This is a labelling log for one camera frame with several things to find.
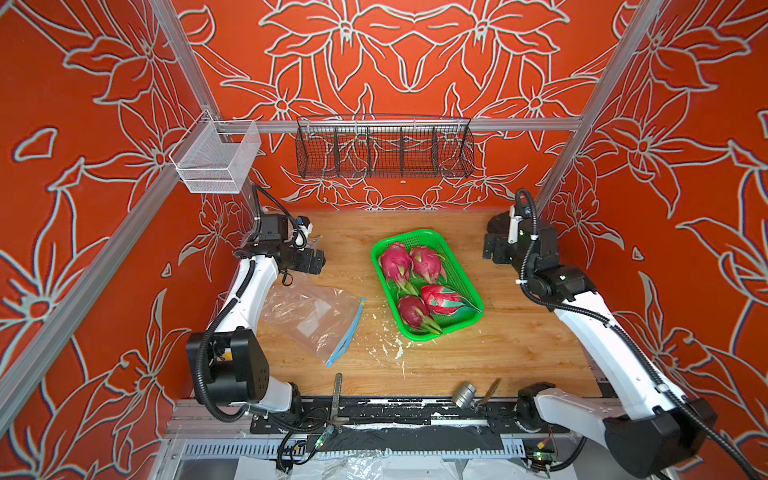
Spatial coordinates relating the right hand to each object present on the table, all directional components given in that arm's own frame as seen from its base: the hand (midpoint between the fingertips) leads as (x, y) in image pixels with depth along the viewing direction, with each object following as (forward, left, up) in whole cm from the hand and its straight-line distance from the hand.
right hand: (503, 232), depth 75 cm
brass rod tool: (-31, +2, -28) cm, 42 cm away
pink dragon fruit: (+3, +27, -19) cm, 33 cm away
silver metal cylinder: (-33, +10, -25) cm, 43 cm away
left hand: (+1, +54, -12) cm, 55 cm away
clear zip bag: (-10, +53, -28) cm, 61 cm away
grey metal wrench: (-38, +42, -28) cm, 63 cm away
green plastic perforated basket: (+1, +8, -21) cm, 23 cm away
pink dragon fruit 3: (-13, +22, -19) cm, 32 cm away
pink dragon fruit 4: (-9, +14, -18) cm, 25 cm away
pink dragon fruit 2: (+4, +16, -20) cm, 26 cm away
